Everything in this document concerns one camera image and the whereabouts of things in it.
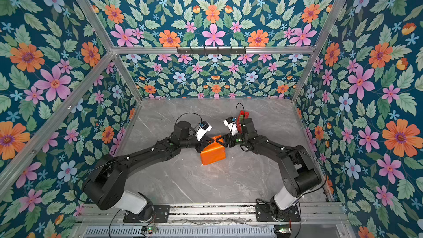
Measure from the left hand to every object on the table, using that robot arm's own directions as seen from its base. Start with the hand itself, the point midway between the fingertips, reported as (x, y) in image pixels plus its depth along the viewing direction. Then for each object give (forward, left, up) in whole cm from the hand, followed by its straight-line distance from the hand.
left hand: (215, 138), depth 80 cm
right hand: (+4, -3, -6) cm, 8 cm away
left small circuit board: (-34, +30, -16) cm, 49 cm away
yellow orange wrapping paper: (-5, +1, -6) cm, 8 cm away
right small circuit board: (-39, -27, -17) cm, 50 cm away
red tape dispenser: (+20, -17, -9) cm, 28 cm away
